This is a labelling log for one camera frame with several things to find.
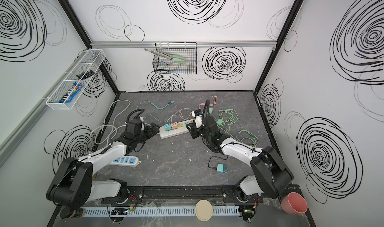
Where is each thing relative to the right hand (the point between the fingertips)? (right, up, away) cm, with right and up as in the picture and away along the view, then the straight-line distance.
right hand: (189, 124), depth 83 cm
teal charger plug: (-13, -3, +8) cm, 16 cm away
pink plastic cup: (+46, -31, -20) cm, 59 cm away
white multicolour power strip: (-5, -4, +13) cm, 14 cm away
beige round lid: (+7, -35, -19) cm, 40 cm away
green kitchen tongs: (-10, +41, +9) cm, 43 cm away
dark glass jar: (-51, -34, -21) cm, 65 cm away
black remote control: (-55, +28, -4) cm, 61 cm away
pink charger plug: (-9, -2, +8) cm, 13 cm away
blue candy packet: (-55, +18, -11) cm, 59 cm away
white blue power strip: (-34, -20, -1) cm, 40 cm away
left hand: (-21, -4, +7) cm, 22 cm away
